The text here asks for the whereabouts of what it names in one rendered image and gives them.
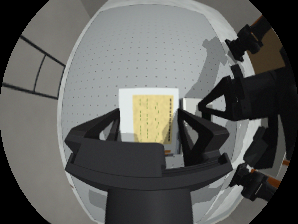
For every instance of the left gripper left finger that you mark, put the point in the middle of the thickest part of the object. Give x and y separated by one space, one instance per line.
93 128

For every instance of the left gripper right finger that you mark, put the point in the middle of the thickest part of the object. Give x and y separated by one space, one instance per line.
211 136

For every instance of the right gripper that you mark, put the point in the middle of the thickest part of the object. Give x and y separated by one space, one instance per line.
242 106

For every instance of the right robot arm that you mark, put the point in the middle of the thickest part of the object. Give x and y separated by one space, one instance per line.
264 101

